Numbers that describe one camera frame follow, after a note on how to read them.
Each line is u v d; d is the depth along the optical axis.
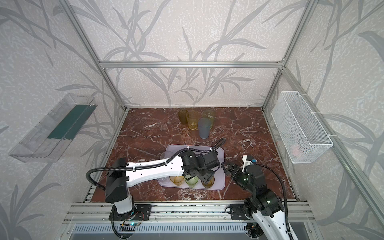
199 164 0.54
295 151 0.73
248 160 0.70
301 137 0.63
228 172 0.67
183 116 1.10
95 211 0.75
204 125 1.01
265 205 0.52
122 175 0.49
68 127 0.62
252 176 0.55
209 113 1.22
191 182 0.82
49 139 0.64
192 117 1.09
